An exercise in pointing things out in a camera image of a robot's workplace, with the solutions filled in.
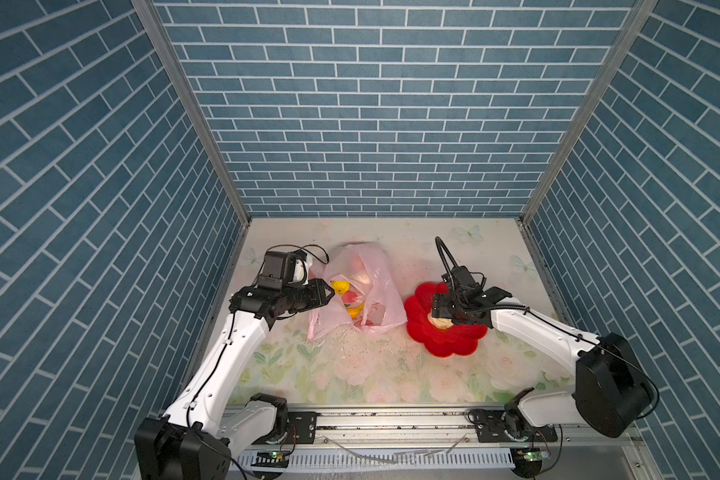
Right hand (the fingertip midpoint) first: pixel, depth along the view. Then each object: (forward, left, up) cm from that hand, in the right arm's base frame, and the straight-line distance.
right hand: (440, 304), depth 88 cm
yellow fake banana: (-2, +26, -6) cm, 27 cm away
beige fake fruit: (-4, -1, -3) cm, 6 cm away
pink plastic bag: (+11, +25, +1) cm, 27 cm away
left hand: (-6, +31, +13) cm, 34 cm away
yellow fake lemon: (+5, +31, -2) cm, 31 cm away
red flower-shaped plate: (-8, -6, -6) cm, 11 cm away
